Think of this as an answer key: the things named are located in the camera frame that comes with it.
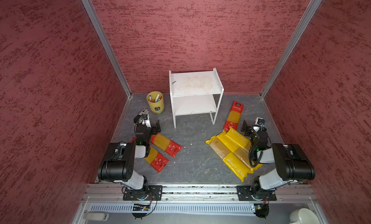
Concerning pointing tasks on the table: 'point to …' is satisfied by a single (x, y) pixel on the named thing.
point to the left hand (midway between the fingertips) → (152, 122)
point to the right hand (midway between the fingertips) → (250, 123)
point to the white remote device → (96, 216)
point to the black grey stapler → (144, 111)
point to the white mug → (303, 216)
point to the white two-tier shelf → (195, 92)
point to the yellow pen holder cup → (155, 99)
